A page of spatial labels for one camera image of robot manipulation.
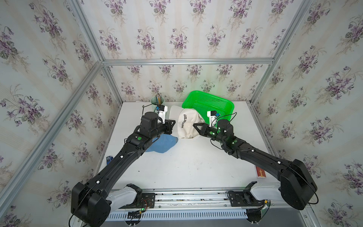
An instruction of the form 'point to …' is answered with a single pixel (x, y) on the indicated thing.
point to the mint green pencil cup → (153, 100)
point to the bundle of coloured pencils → (159, 98)
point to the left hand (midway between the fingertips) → (177, 122)
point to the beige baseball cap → (185, 119)
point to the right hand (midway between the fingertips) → (194, 126)
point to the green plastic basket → (203, 102)
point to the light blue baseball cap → (162, 143)
